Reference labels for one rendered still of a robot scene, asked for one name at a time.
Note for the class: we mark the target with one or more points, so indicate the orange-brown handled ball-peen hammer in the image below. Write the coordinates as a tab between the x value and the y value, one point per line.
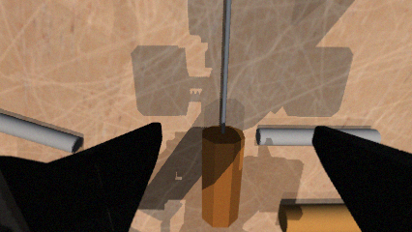
316	218

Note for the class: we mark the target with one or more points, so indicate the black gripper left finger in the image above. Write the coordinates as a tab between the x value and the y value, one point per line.
95	190

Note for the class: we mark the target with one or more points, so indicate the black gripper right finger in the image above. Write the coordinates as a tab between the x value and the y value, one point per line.
373	180

